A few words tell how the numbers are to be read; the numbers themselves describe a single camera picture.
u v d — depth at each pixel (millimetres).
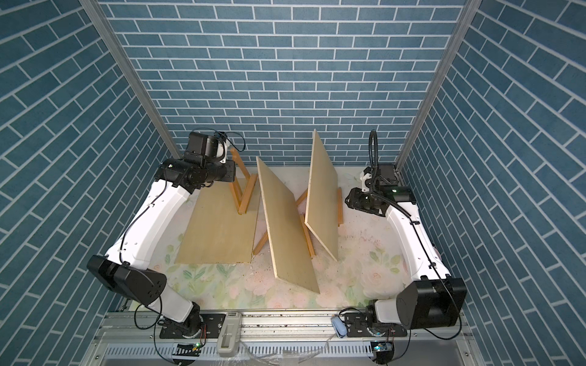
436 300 394
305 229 666
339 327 717
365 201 667
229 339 671
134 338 709
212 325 748
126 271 399
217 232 966
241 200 890
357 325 734
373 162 707
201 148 536
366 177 728
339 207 987
